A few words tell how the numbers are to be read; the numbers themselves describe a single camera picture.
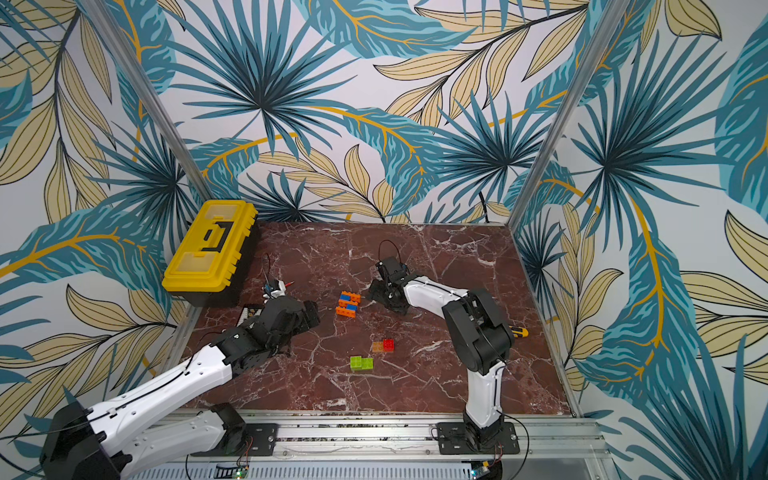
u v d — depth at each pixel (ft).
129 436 1.37
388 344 2.87
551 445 2.45
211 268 2.79
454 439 2.40
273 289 2.26
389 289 2.44
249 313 3.09
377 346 2.89
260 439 2.41
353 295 3.21
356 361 2.75
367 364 2.80
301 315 1.99
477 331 1.67
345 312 3.11
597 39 2.38
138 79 2.56
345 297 3.20
